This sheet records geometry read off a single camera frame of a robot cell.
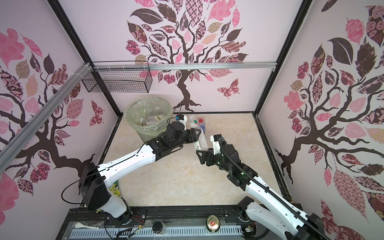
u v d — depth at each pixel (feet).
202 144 2.47
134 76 3.11
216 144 2.15
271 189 1.58
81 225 2.34
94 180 1.35
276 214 1.45
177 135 1.90
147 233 2.29
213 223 2.04
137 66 2.97
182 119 2.27
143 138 2.94
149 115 3.23
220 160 2.05
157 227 2.04
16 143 1.70
